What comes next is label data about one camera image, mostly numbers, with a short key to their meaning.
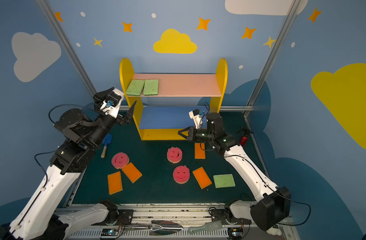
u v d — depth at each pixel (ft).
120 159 3.00
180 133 2.29
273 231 2.30
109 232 2.34
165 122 3.64
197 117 2.17
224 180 2.83
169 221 2.41
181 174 2.84
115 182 2.83
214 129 1.82
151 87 2.46
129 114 1.60
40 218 1.18
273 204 1.26
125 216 2.45
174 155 3.10
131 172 2.91
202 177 2.90
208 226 2.32
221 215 2.50
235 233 2.35
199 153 3.19
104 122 1.55
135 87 2.42
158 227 2.30
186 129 2.21
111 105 1.33
